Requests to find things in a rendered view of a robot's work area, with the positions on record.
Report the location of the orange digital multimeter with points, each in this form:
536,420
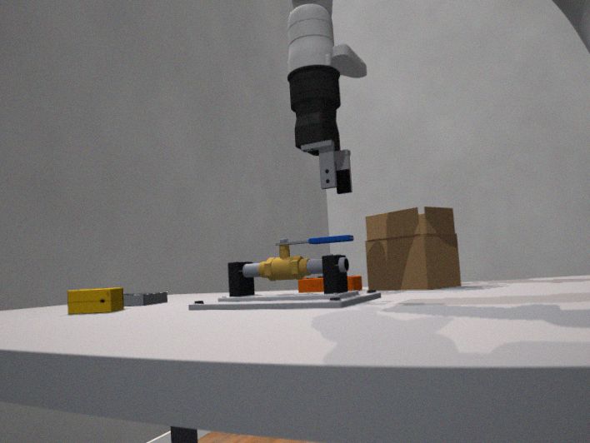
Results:
316,285

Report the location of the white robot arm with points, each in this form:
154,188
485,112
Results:
310,19

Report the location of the brown cardboard box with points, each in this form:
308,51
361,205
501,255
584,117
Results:
405,258

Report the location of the yellow box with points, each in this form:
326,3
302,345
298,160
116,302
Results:
95,301

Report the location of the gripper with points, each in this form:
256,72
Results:
315,97

